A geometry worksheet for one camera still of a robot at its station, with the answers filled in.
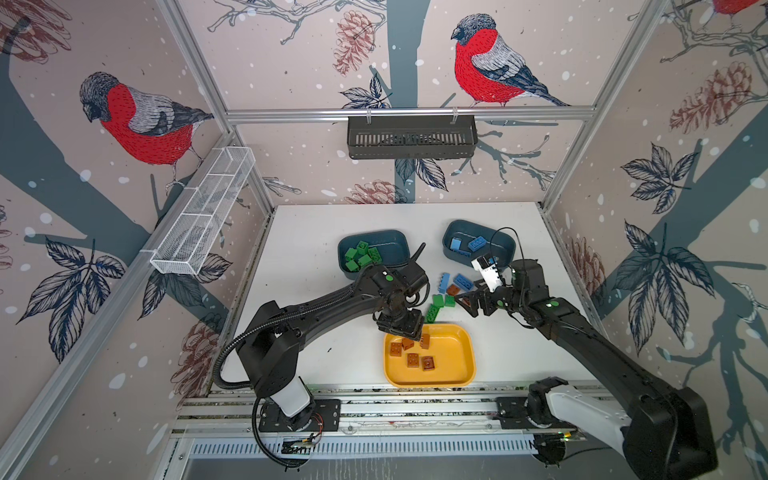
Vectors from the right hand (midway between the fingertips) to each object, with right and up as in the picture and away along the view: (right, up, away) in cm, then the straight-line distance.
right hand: (465, 292), depth 81 cm
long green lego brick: (-8, -9, +9) cm, 15 cm away
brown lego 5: (-10, -20, +1) cm, 23 cm away
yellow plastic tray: (-5, -20, 0) cm, 20 cm away
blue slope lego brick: (+3, +13, +25) cm, 29 cm away
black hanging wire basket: (-13, +51, +22) cm, 57 cm away
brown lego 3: (-15, -19, 0) cm, 24 cm away
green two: (-27, +9, +22) cm, 36 cm away
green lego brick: (-32, +8, +21) cm, 39 cm away
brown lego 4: (-16, -15, +2) cm, 22 cm away
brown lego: (-19, -17, +2) cm, 26 cm away
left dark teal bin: (-21, +12, +26) cm, 35 cm away
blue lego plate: (+3, +1, +14) cm, 15 cm away
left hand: (-15, -10, -6) cm, 19 cm away
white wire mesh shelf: (-72, +22, -4) cm, 75 cm away
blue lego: (+11, +13, +26) cm, 31 cm away
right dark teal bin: (+6, +13, +27) cm, 31 cm away
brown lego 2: (-11, -15, +4) cm, 19 cm away
